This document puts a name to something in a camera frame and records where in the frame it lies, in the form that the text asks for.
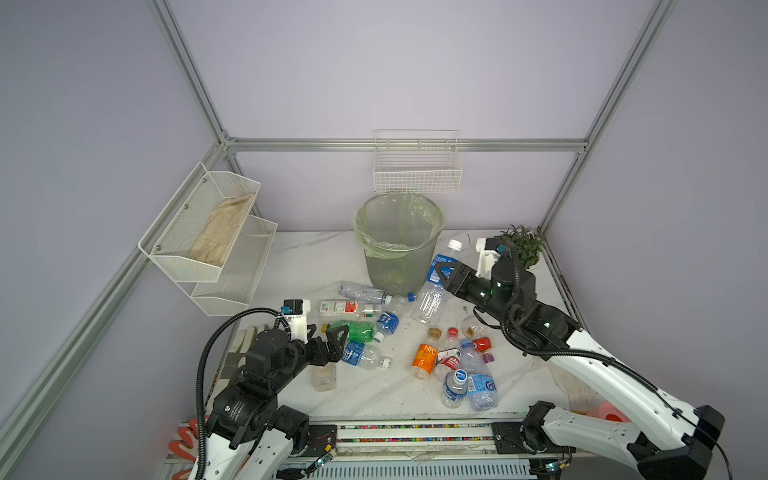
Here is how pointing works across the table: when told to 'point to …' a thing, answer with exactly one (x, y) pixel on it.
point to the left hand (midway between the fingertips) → (330, 331)
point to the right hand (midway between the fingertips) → (437, 267)
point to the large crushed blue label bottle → (482, 386)
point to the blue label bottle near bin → (400, 301)
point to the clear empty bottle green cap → (324, 379)
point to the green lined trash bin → (398, 233)
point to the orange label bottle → (426, 355)
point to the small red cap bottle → (482, 345)
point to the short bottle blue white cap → (455, 387)
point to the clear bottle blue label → (365, 355)
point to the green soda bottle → (358, 332)
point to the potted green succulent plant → (528, 247)
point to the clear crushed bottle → (364, 293)
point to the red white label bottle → (449, 355)
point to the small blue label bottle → (388, 324)
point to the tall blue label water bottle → (428, 307)
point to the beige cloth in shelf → (222, 230)
